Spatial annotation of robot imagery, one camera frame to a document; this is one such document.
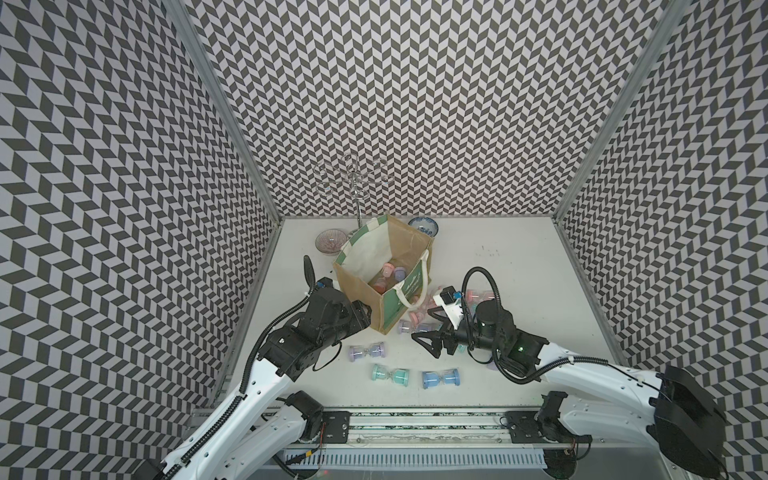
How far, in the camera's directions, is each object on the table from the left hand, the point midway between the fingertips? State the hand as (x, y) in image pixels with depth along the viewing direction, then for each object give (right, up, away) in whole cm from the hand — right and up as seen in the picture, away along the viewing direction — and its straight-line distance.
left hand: (362, 316), depth 74 cm
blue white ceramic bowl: (+20, +25, +38) cm, 50 cm away
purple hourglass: (-3, -12, +9) cm, 15 cm away
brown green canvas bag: (-3, +12, +18) cm, 22 cm away
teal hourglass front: (+9, -17, +5) cm, 20 cm away
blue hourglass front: (+18, -18, +4) cm, 25 cm away
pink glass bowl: (-16, +19, +34) cm, 42 cm away
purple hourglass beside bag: (+11, -6, +14) cm, 19 cm away
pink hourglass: (+3, +6, +22) cm, 23 cm away
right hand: (+15, -3, 0) cm, 15 cm away
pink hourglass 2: (+25, +7, -14) cm, 29 cm away
